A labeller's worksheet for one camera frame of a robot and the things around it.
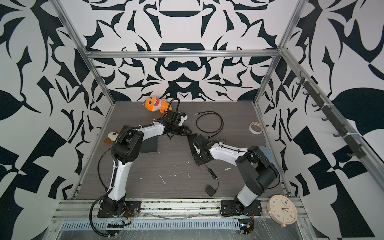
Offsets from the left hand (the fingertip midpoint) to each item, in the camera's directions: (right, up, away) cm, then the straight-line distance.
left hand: (190, 128), depth 100 cm
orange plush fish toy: (-25, +17, +8) cm, 31 cm away
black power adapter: (+10, -30, -21) cm, 38 cm away
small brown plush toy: (-50, -5, -3) cm, 51 cm away
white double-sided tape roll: (+45, 0, +4) cm, 45 cm away
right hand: (+6, -17, -10) cm, 21 cm away
